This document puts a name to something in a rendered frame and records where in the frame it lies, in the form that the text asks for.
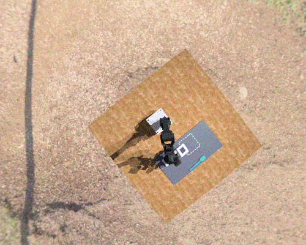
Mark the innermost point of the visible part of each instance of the white square tile with dark blue centre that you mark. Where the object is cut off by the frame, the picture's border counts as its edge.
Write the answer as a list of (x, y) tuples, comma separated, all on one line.
[(182, 150)]

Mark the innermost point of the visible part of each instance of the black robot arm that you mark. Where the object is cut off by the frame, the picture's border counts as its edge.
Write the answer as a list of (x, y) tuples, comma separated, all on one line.
[(167, 135)]

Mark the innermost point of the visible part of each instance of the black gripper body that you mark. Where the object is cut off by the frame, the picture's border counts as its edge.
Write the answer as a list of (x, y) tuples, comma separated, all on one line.
[(176, 160)]

